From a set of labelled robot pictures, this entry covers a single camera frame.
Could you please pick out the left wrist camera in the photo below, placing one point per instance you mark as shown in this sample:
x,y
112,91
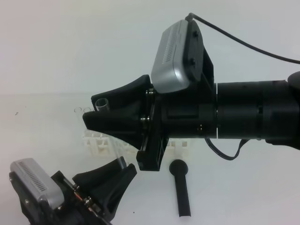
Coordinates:
x,y
38,182

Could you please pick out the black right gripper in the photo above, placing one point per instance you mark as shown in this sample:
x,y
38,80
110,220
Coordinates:
x,y
189,113

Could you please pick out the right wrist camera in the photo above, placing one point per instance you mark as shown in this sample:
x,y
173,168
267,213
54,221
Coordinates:
x,y
179,60

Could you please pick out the clear tube in rack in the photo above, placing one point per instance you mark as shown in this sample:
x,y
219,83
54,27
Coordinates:
x,y
78,110
87,109

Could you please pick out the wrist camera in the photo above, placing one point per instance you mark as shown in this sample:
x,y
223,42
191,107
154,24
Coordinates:
x,y
179,60
38,182

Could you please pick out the white test tube rack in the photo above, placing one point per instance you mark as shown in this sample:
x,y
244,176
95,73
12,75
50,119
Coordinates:
x,y
104,145

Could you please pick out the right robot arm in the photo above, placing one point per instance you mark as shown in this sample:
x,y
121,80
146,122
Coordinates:
x,y
146,118

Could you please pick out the black scoop tool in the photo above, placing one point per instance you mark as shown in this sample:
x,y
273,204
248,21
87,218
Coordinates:
x,y
178,168

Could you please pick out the clear glass test tube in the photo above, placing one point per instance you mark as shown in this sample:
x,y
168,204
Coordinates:
x,y
102,106

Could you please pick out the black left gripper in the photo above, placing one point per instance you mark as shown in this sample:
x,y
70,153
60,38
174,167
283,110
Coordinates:
x,y
106,186

